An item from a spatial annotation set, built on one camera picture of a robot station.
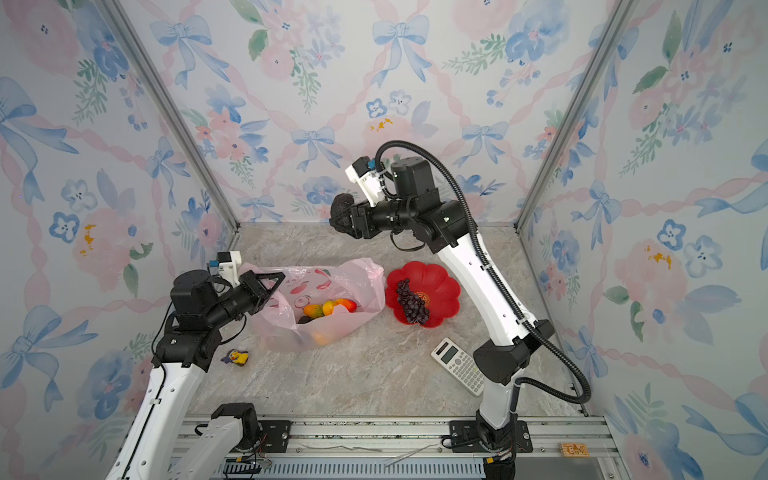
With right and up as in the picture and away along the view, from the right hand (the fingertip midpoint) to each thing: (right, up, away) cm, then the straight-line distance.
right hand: (339, 216), depth 63 cm
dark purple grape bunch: (+18, -24, +30) cm, 42 cm away
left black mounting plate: (-17, -52, +12) cm, 56 cm away
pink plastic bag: (+2, -16, +25) cm, 30 cm away
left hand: (-14, -12, +6) cm, 19 cm away
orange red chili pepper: (-12, -25, +28) cm, 39 cm away
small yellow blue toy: (-31, -37, +21) cm, 53 cm away
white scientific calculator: (+31, -39, +22) cm, 54 cm away
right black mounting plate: (+29, -53, +10) cm, 61 cm away
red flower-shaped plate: (+26, -19, +38) cm, 50 cm away
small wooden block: (+55, -55, +9) cm, 78 cm away
